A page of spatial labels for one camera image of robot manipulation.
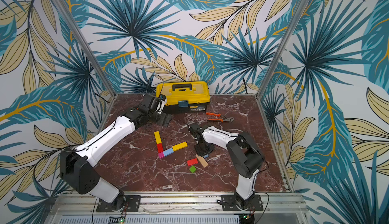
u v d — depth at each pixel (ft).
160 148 2.96
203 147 2.61
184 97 3.18
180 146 3.04
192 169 2.76
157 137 3.12
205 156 2.85
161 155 2.89
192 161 2.83
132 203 2.41
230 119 3.42
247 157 1.58
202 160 2.84
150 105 2.04
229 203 2.39
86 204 2.45
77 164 1.33
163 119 2.39
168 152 2.94
